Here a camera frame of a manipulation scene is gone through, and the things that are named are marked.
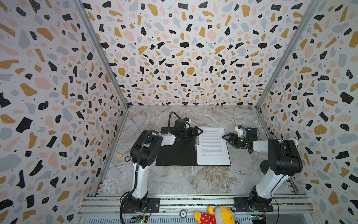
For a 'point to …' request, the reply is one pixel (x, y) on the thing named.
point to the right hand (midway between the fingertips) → (224, 136)
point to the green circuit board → (139, 220)
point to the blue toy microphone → (295, 141)
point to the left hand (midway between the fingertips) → (200, 131)
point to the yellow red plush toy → (222, 215)
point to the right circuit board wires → (262, 216)
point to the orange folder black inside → (182, 154)
